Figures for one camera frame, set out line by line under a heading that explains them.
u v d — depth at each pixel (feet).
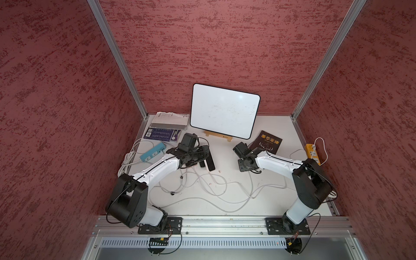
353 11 2.34
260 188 2.84
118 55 2.87
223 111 3.20
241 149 2.39
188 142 2.19
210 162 2.87
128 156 3.22
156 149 3.17
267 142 3.38
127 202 1.38
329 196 2.65
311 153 3.24
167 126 3.61
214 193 2.77
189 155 2.19
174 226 2.41
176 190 2.79
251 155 2.16
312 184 1.51
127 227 1.38
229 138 3.40
